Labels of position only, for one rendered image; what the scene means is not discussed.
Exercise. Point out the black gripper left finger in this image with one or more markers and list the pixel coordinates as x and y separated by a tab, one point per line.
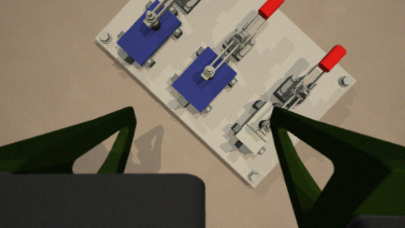
56	151

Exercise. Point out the grey toggle clamp with red handle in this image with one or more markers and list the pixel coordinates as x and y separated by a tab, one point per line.
153	22

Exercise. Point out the cream rectangular block with slot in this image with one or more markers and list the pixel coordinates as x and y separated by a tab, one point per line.
249	134

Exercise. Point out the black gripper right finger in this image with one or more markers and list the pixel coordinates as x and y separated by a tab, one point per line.
368	177

